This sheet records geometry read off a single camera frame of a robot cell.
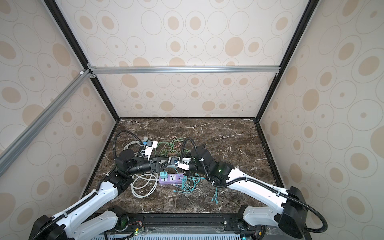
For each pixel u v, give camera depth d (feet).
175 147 3.36
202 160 1.69
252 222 1.99
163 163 2.34
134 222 2.39
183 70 2.93
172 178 2.80
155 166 2.07
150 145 2.14
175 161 1.91
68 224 1.35
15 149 1.73
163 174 2.73
